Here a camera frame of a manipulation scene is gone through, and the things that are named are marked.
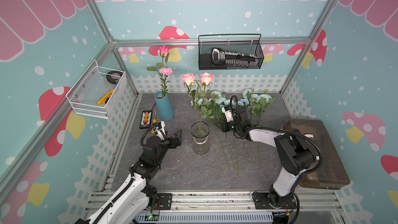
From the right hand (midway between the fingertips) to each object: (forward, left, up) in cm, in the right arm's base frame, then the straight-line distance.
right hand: (217, 123), depth 94 cm
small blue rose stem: (+20, -22, -4) cm, 30 cm away
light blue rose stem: (-24, -10, -8) cm, 27 cm away
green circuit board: (-46, +33, -9) cm, 57 cm away
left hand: (-11, +23, +8) cm, 27 cm away
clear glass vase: (-10, +10, +8) cm, 16 cm away
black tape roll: (+10, +56, +26) cm, 62 cm away
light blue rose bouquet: (+19, +3, -4) cm, 20 cm away
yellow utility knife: (-3, +54, +26) cm, 60 cm away
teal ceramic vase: (+8, +32, +7) cm, 34 cm away
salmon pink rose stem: (+1, +10, +26) cm, 28 cm away
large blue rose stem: (+19, -32, -3) cm, 37 cm away
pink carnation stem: (+15, +28, +27) cm, 42 cm away
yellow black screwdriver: (+8, +41, -8) cm, 43 cm away
